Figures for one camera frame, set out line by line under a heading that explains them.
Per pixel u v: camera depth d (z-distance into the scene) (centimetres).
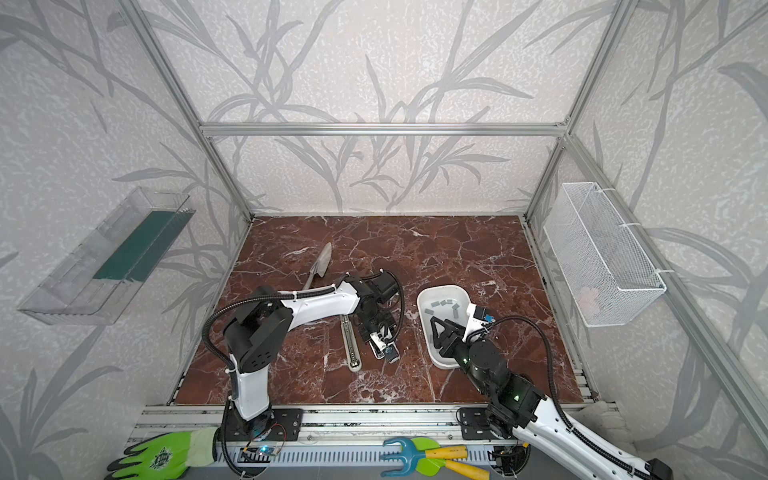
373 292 70
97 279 64
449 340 66
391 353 72
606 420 74
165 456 69
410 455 68
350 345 85
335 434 72
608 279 60
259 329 50
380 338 74
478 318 67
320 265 104
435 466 68
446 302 96
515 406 56
